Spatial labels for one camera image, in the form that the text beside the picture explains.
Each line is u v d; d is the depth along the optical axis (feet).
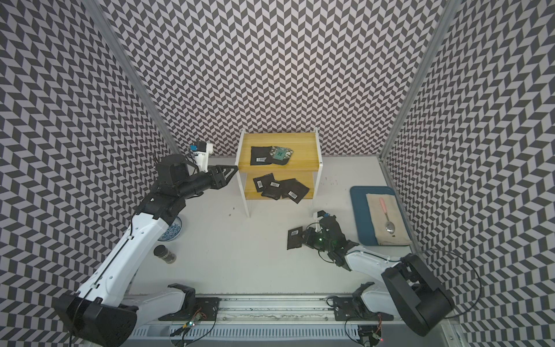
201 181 1.98
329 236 2.23
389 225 3.00
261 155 2.48
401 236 2.93
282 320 2.37
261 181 2.90
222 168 2.07
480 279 2.06
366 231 3.01
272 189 2.79
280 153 2.42
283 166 2.34
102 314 1.18
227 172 2.29
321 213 2.67
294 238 2.78
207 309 2.38
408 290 1.39
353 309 2.15
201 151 2.02
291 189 2.80
